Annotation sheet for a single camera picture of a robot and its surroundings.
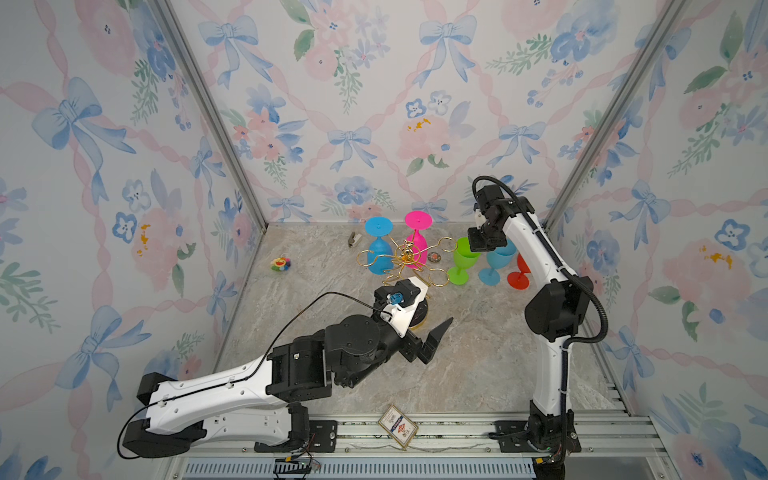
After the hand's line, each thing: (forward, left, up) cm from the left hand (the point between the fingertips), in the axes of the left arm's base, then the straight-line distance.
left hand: (431, 303), depth 54 cm
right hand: (+34, -21, -23) cm, 46 cm away
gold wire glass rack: (+19, +3, -10) cm, 22 cm away
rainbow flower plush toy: (+37, +46, -37) cm, 70 cm away
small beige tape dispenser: (+49, +21, -37) cm, 65 cm away
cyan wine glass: (+27, +10, -17) cm, 33 cm away
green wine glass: (+29, -15, -23) cm, 40 cm away
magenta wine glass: (+31, 0, -9) cm, 32 cm away
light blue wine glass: (+29, -26, -23) cm, 46 cm away
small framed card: (-13, +5, -38) cm, 40 cm away
